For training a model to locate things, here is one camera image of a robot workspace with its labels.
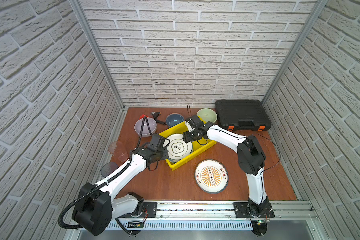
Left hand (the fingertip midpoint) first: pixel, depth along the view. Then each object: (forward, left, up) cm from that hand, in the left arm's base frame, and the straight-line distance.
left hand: (166, 150), depth 84 cm
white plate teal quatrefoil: (+5, -7, -7) cm, 11 cm away
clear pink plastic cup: (+6, +32, -8) cm, 34 cm away
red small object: (+36, +20, -10) cm, 42 cm away
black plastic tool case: (+29, -48, -2) cm, 56 cm away
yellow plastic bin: (+2, -19, -1) cm, 20 cm away
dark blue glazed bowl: (+30, -4, -7) cm, 31 cm away
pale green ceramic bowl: (+32, -30, -5) cm, 44 cm away
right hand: (+11, -13, -2) cm, 17 cm away
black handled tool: (+36, +11, -9) cm, 39 cm away
